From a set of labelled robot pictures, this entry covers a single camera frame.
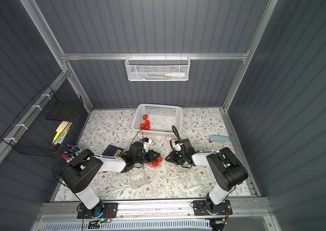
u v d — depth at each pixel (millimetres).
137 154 728
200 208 732
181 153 832
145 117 1119
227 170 466
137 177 863
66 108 828
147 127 1051
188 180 839
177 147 888
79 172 474
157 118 1128
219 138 992
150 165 870
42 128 728
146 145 843
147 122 1084
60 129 734
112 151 947
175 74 878
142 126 1055
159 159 895
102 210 715
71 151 826
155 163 870
